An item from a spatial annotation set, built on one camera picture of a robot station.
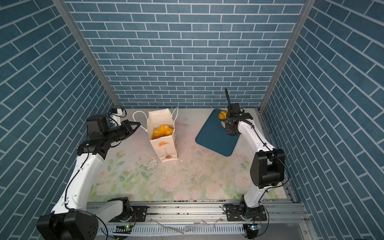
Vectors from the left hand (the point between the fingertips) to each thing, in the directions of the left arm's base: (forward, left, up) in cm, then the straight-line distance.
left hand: (140, 123), depth 73 cm
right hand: (+7, -50, -14) cm, 52 cm away
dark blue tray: (+13, -40, -31) cm, 52 cm away
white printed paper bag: (-6, -11, -12) cm, 18 cm away
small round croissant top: (+29, -48, -25) cm, 62 cm away
